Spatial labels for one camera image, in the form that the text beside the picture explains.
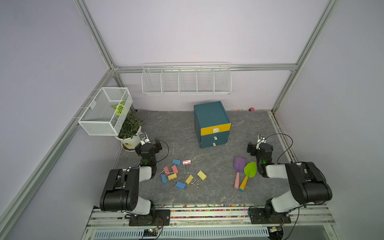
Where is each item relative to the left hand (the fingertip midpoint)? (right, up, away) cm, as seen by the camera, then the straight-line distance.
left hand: (149, 141), depth 91 cm
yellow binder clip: (+33, -20, -5) cm, 38 cm away
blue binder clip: (+16, -13, +1) cm, 21 cm away
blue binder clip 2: (+20, -24, -8) cm, 32 cm away
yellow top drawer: (+40, +8, -7) cm, 42 cm away
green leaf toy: (-13, +19, -10) cm, 26 cm away
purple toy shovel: (+56, -14, 0) cm, 58 cm away
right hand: (+69, -1, +3) cm, 69 cm away
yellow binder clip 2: (+24, -22, -6) cm, 34 cm away
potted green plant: (-10, +5, -4) cm, 12 cm away
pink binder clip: (+24, -13, 0) cm, 27 cm away
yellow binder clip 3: (+15, -20, -5) cm, 26 cm away
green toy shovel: (+61, -17, -3) cm, 64 cm away
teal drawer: (+42, +2, 0) cm, 42 cm away
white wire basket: (-20, +17, -9) cm, 28 cm away
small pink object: (+76, +23, +33) cm, 86 cm away
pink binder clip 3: (+11, -18, -2) cm, 21 cm away
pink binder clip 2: (+16, -17, -2) cm, 23 cm away
